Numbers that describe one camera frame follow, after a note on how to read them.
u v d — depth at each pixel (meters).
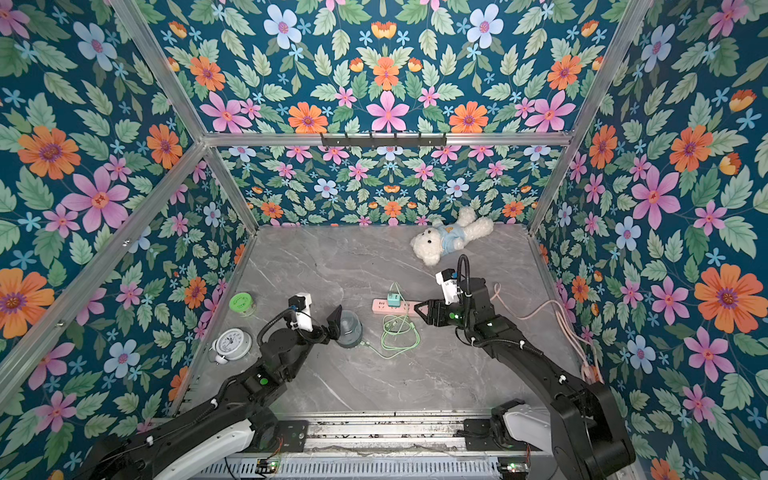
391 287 1.04
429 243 1.04
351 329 0.82
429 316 0.73
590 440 0.41
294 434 0.74
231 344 0.86
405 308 0.94
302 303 0.67
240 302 0.93
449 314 0.72
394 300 0.91
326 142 0.91
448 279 0.75
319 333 0.70
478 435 0.73
